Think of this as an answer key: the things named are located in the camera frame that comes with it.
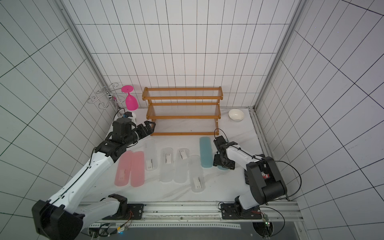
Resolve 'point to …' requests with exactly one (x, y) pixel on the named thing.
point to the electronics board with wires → (266, 231)
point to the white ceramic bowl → (236, 114)
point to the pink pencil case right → (137, 169)
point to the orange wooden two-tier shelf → (167, 103)
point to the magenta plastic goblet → (131, 102)
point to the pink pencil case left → (123, 171)
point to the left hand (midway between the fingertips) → (149, 129)
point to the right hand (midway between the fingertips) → (217, 164)
